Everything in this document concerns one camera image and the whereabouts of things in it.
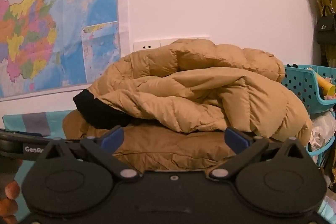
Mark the person's left hand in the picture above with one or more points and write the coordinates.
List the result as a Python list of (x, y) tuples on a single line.
[(12, 191)]

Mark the yellow tube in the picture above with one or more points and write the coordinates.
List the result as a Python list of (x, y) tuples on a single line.
[(326, 85)]

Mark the teal perforated plastic basket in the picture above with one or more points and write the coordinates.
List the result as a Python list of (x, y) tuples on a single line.
[(299, 85)]

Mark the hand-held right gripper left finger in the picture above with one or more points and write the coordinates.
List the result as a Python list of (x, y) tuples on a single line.
[(113, 138)]

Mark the white plastic bag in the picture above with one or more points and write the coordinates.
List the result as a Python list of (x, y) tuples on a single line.
[(323, 129)]

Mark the teal patterned bed sheet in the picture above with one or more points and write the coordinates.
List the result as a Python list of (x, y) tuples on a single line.
[(15, 121)]

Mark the black handbag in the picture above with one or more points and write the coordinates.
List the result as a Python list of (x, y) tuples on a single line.
[(325, 27)]

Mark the white wall socket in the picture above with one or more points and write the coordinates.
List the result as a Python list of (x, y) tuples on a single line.
[(168, 41), (147, 46)]

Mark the colourful wall map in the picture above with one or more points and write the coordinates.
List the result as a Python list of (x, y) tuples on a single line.
[(52, 16)]

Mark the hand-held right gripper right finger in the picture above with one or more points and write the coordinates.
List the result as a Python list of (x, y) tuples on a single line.
[(235, 138)]

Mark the tan down jacket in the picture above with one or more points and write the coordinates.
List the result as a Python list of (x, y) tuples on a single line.
[(197, 92)]

